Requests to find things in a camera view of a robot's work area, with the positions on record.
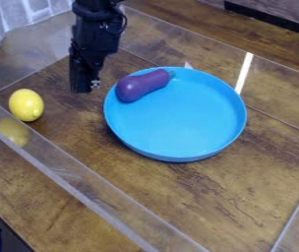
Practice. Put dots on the yellow toy lemon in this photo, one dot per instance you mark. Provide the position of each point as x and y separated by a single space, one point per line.
27 105

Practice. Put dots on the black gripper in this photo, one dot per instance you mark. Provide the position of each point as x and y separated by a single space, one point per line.
101 23

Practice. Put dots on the white patterned curtain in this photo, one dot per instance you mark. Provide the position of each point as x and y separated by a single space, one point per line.
20 13

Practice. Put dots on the blue round tray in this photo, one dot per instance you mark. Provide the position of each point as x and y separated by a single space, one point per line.
186 122

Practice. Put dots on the clear acrylic enclosure wall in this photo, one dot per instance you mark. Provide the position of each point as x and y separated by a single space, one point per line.
80 193

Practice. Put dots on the purple toy eggplant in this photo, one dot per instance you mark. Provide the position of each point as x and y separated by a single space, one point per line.
134 87

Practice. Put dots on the dark bar on table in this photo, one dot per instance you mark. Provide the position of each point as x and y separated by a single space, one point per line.
262 16

